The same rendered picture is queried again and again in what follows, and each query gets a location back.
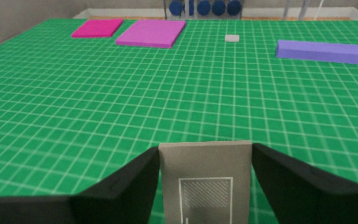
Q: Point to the magenta flat square plate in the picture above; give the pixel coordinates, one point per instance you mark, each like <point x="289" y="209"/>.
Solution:
<point x="98" y="28"/>

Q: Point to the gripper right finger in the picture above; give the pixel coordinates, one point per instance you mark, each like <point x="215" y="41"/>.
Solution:
<point x="300" y="193"/>

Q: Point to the green grid cutting mat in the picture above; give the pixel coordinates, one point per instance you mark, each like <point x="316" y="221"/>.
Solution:
<point x="75" y="110"/>

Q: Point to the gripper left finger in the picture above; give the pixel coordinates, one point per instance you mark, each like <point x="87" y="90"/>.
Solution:
<point x="124" y="197"/>

